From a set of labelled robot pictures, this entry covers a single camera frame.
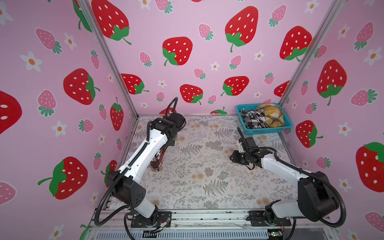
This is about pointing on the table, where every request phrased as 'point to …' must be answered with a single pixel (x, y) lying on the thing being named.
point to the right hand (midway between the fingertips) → (230, 157)
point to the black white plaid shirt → (253, 119)
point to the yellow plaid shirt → (273, 115)
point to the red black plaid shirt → (156, 162)
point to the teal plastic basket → (288, 124)
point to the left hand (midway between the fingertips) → (163, 141)
